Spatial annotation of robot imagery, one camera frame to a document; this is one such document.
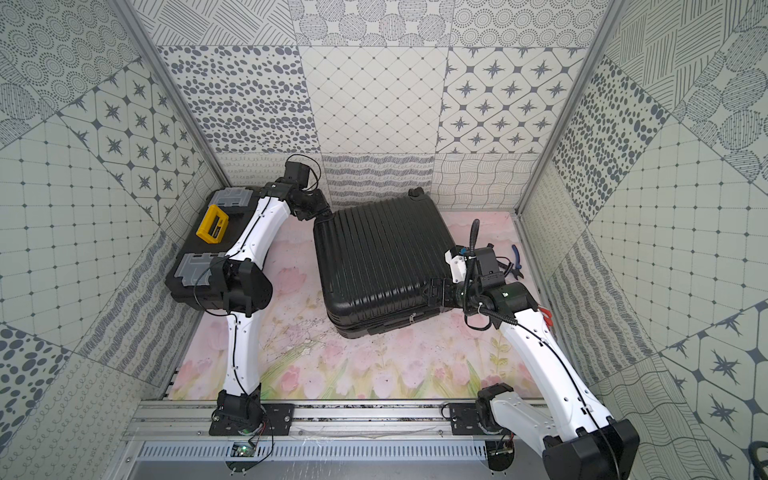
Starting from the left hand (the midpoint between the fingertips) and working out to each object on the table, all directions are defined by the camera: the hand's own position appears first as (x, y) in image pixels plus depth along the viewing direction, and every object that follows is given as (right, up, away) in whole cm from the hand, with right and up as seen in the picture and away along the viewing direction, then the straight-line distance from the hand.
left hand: (337, 206), depth 96 cm
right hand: (+30, -25, -20) cm, 44 cm away
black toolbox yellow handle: (-36, -3, -1) cm, 36 cm away
